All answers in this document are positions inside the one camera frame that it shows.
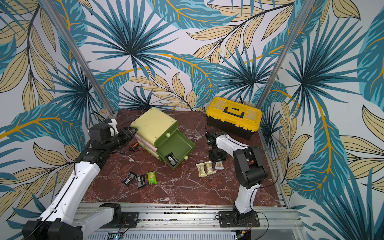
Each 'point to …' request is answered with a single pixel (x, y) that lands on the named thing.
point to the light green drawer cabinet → (158, 133)
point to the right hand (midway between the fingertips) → (218, 159)
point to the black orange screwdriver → (132, 147)
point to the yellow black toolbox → (233, 118)
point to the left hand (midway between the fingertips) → (135, 132)
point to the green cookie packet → (152, 178)
